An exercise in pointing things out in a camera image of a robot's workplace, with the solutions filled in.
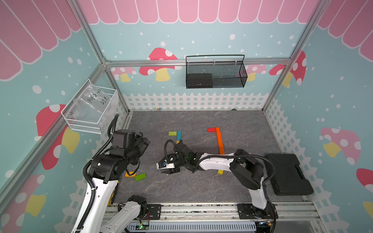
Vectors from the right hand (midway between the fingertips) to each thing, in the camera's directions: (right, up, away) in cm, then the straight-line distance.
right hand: (162, 164), depth 82 cm
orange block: (+37, +16, +24) cm, 47 cm away
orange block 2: (+37, +10, +18) cm, 42 cm away
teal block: (+8, +15, +22) cm, 28 cm away
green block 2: (-13, -8, +3) cm, 16 cm away
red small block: (+32, +19, +27) cm, 46 cm away
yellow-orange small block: (-18, -8, +5) cm, 21 cm away
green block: (+3, +16, +24) cm, 29 cm away
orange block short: (+37, +6, +13) cm, 39 cm away
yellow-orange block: (+7, +10, +20) cm, 23 cm away
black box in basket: (+21, +50, +7) cm, 54 cm away
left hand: (-4, +12, -15) cm, 20 cm away
